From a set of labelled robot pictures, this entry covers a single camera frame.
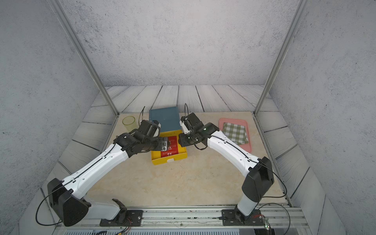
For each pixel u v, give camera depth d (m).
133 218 0.73
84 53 0.87
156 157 0.78
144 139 0.56
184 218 0.74
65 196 0.39
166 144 0.70
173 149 0.82
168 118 0.89
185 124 0.64
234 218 0.65
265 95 1.08
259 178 0.42
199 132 0.55
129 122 0.99
